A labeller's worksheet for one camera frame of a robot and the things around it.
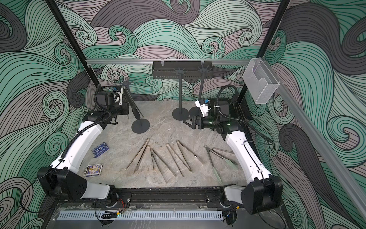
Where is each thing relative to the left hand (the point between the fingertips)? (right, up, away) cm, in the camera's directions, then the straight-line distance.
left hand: (126, 102), depth 78 cm
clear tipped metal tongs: (+59, -31, +14) cm, 68 cm away
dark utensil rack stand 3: (+43, -5, +37) cm, 57 cm away
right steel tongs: (+29, -26, +16) cm, 43 cm away
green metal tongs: (+58, -35, +9) cm, 69 cm away
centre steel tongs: (+22, -42, +5) cm, 47 cm away
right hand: (+34, -10, -7) cm, 36 cm away
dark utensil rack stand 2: (+31, -7, +32) cm, 45 cm away
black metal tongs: (+3, -4, +7) cm, 9 cm away
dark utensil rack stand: (0, -16, +25) cm, 30 cm away
